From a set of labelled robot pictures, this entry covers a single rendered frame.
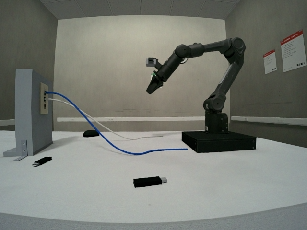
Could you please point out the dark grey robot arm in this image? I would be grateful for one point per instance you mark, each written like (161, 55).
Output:
(215, 121)

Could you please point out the beige wall plate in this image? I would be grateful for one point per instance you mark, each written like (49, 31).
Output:
(43, 104)

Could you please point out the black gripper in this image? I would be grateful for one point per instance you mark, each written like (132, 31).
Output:
(162, 75)

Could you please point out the black usb flash drive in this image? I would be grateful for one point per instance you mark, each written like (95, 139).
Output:
(42, 161)
(148, 181)

